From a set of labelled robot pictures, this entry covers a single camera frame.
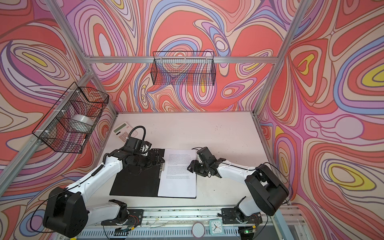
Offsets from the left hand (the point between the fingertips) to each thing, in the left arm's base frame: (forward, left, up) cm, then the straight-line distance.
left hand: (160, 162), depth 82 cm
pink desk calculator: (+28, +32, -7) cm, 43 cm away
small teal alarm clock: (-29, -29, -7) cm, 42 cm away
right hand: (-3, -18, -8) cm, 20 cm away
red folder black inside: (-9, +9, -9) cm, 16 cm away
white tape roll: (+13, +37, +22) cm, 45 cm away
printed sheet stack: (-6, -9, -10) cm, 15 cm away
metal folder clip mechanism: (0, 0, -8) cm, 8 cm away
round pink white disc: (-31, -21, -6) cm, 38 cm away
